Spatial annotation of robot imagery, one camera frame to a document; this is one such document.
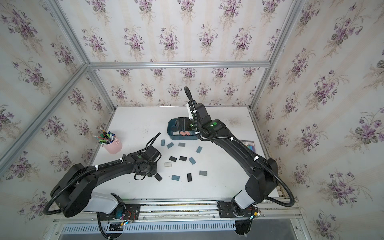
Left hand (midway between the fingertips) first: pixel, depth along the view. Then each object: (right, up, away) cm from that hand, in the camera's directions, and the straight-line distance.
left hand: (154, 171), depth 88 cm
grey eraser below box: (+16, +14, +11) cm, 24 cm away
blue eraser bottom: (+13, -2, -3) cm, 14 cm away
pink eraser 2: (+16, +22, +17) cm, 32 cm away
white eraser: (+8, +4, +2) cm, 9 cm away
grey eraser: (+29, 0, -2) cm, 29 cm away
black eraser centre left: (+11, +7, +3) cm, 13 cm away
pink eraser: (+19, +22, +17) cm, 33 cm away
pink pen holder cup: (-25, +14, +3) cm, 29 cm away
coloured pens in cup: (-31, +20, +2) cm, 37 cm away
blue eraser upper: (+8, +14, +11) cm, 19 cm away
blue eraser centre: (+23, +6, +3) cm, 24 cm away
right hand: (+20, +30, -10) cm, 37 cm away
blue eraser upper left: (+3, +16, +11) cm, 19 cm away
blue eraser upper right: (+27, +12, +8) cm, 31 cm away
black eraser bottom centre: (+21, -2, -3) cm, 21 cm away
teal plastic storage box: (+10, +21, +16) cm, 28 cm away
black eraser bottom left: (+3, -2, -4) cm, 5 cm away
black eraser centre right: (+17, +6, +5) cm, 19 cm away
